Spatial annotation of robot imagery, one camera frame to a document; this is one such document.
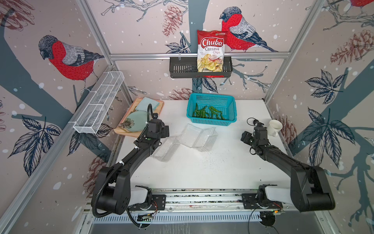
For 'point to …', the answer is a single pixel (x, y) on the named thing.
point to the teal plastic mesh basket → (198, 111)
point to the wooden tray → (119, 127)
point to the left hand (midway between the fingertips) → (160, 124)
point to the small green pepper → (215, 111)
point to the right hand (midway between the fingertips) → (247, 133)
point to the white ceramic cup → (274, 126)
